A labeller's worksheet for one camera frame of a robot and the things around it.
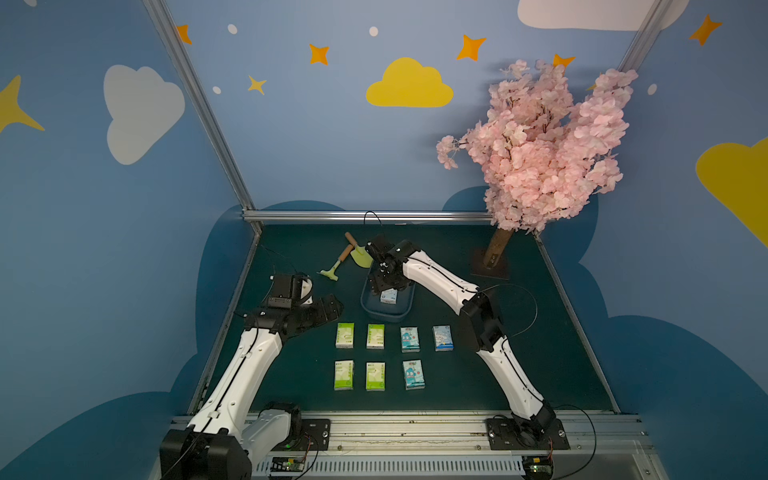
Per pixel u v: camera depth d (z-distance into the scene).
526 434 0.65
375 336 0.90
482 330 0.60
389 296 0.98
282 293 0.62
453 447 0.74
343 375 0.82
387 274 0.72
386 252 0.73
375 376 0.82
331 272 1.08
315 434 0.75
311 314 0.71
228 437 0.39
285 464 0.72
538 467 0.73
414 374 0.82
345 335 0.89
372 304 0.97
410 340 0.88
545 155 0.67
